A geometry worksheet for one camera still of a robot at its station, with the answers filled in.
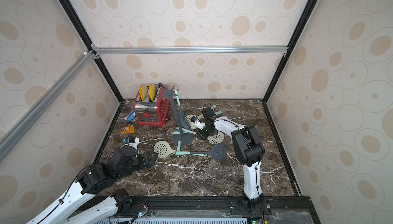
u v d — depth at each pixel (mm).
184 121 944
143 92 972
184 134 977
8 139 507
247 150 529
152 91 970
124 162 509
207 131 838
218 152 900
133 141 638
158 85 1025
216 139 960
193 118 894
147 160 624
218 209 729
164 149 915
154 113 944
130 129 1029
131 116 1089
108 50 901
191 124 907
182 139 970
